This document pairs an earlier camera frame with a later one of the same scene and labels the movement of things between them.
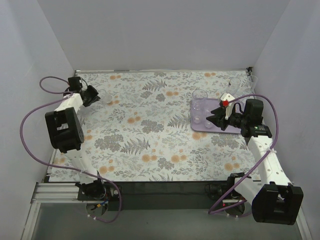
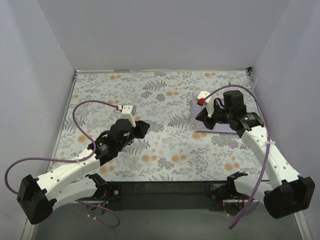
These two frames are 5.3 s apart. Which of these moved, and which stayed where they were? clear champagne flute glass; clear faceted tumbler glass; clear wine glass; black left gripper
Moved: black left gripper
Stayed: clear wine glass; clear champagne flute glass; clear faceted tumbler glass
